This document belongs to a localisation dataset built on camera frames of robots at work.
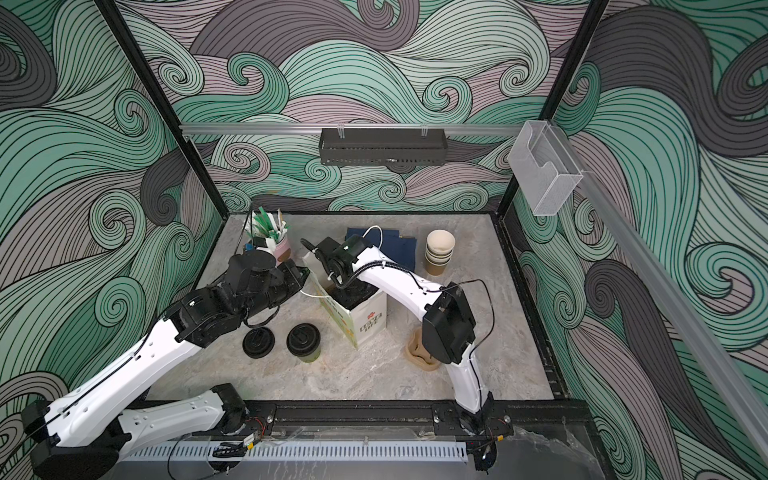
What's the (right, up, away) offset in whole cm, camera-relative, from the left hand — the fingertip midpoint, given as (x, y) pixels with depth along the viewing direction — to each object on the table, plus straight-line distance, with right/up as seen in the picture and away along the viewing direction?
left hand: (314, 267), depth 67 cm
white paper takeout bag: (+12, -14, +8) cm, 20 cm away
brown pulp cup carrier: (+26, -25, +14) cm, 39 cm away
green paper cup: (-3, -26, +12) cm, 28 cm away
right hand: (+9, -11, +14) cm, 20 cm away
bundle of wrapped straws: (-22, +11, +26) cm, 36 cm away
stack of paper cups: (+34, +3, +23) cm, 41 cm away
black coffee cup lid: (-20, -23, +16) cm, 34 cm away
